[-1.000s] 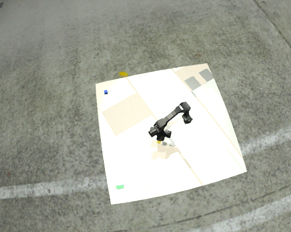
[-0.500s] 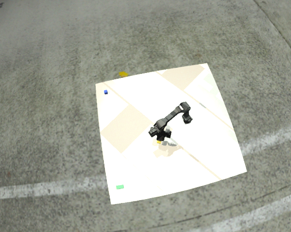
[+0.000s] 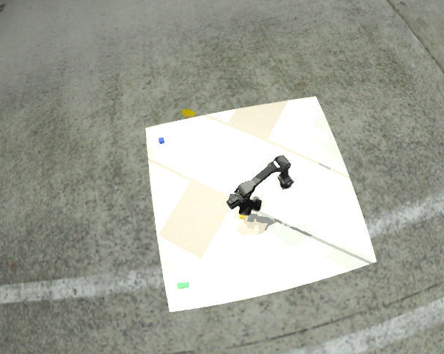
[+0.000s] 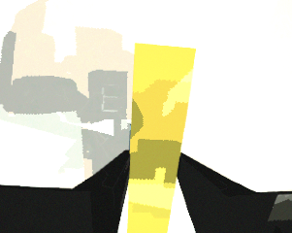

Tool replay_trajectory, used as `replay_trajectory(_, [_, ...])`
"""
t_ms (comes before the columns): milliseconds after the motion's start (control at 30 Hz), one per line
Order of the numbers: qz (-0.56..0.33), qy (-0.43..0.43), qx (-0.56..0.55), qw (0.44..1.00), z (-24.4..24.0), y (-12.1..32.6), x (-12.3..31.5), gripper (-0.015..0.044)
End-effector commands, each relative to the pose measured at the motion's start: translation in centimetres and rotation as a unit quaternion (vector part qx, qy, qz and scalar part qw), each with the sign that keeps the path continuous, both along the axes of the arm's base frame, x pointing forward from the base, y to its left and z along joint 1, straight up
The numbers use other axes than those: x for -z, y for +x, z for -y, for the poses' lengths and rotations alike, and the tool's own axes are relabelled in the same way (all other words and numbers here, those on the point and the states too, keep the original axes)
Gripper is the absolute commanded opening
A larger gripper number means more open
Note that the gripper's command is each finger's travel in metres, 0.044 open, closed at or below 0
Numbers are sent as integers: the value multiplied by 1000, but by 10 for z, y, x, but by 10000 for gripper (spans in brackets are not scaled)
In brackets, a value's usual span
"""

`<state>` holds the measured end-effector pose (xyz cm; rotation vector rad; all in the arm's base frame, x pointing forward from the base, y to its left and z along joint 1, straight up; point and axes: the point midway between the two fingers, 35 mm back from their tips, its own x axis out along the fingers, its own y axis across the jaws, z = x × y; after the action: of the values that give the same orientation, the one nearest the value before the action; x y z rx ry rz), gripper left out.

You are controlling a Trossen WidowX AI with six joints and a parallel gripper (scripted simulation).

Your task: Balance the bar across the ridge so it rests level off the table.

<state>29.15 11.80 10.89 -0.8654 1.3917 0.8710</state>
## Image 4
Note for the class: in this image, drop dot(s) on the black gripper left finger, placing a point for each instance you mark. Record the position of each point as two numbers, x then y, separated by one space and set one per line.
93 206

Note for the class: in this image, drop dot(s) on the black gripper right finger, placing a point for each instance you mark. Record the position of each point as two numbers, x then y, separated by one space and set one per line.
217 204

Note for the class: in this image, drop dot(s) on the yellow bar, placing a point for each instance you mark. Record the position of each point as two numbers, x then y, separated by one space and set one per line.
162 82

